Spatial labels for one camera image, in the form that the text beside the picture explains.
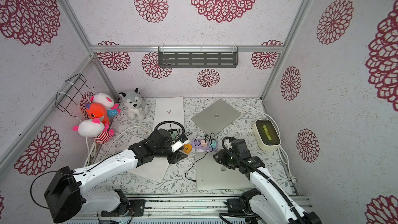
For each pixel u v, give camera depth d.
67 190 0.40
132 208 0.73
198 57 0.97
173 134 0.65
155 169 0.84
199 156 0.90
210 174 0.83
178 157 0.68
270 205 0.47
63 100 0.73
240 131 1.00
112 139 0.98
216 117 1.09
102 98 0.95
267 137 0.92
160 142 0.61
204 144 0.88
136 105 0.96
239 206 0.73
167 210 0.74
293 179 0.85
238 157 0.60
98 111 0.89
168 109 1.13
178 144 0.69
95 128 0.80
